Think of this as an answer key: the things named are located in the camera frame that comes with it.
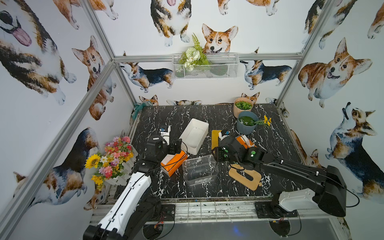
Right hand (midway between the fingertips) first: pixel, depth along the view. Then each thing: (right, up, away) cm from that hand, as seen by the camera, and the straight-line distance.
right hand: (216, 146), depth 78 cm
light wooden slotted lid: (+20, -22, +5) cm, 30 cm away
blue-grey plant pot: (+23, +12, +24) cm, 35 cm away
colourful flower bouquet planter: (-51, -8, -4) cm, 52 cm away
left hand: (-23, +6, +2) cm, 24 cm away
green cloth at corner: (-58, +24, +43) cm, 76 cm away
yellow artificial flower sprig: (+31, +13, +15) cm, 37 cm away
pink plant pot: (+21, +24, +28) cm, 43 cm away
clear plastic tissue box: (-9, -16, +11) cm, 21 cm away
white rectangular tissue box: (-14, +2, +27) cm, 30 cm away
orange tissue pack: (+20, 0, +12) cm, 23 cm away
